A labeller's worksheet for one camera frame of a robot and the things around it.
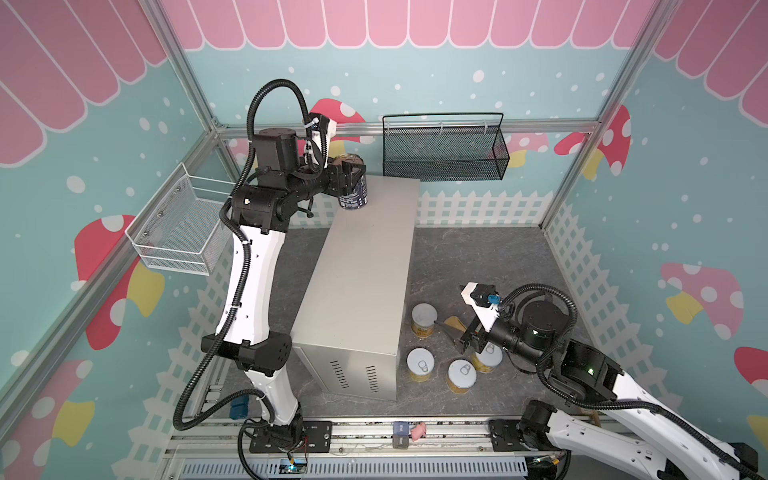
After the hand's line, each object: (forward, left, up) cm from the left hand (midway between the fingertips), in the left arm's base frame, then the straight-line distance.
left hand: (349, 171), depth 66 cm
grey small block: (-45, -13, -45) cm, 65 cm away
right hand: (-24, -22, -15) cm, 36 cm away
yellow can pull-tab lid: (-27, -18, -42) cm, 53 cm away
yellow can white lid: (-15, -19, -40) cm, 47 cm away
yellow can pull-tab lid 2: (-30, -29, -42) cm, 59 cm away
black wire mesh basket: (+31, -20, -12) cm, 39 cm away
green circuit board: (-51, +12, -49) cm, 72 cm away
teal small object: (-39, +29, -46) cm, 67 cm away
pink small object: (-43, -17, -46) cm, 65 cm away
